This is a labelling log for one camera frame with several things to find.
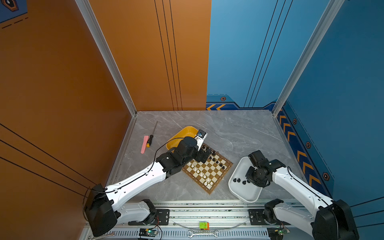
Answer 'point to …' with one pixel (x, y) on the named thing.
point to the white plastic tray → (238, 183)
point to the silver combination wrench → (216, 233)
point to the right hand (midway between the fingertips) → (246, 179)
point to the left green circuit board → (146, 232)
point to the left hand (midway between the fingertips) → (203, 143)
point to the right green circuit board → (276, 233)
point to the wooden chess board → (209, 174)
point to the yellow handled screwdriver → (148, 144)
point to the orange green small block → (204, 225)
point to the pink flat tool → (145, 141)
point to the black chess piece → (238, 180)
